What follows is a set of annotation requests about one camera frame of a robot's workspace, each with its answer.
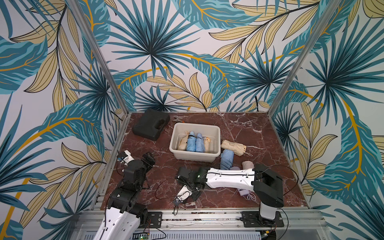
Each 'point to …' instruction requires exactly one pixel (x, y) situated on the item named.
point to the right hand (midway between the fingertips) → (185, 183)
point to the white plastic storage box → (213, 131)
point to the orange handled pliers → (178, 120)
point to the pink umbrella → (247, 165)
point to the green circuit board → (140, 236)
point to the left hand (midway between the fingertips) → (147, 158)
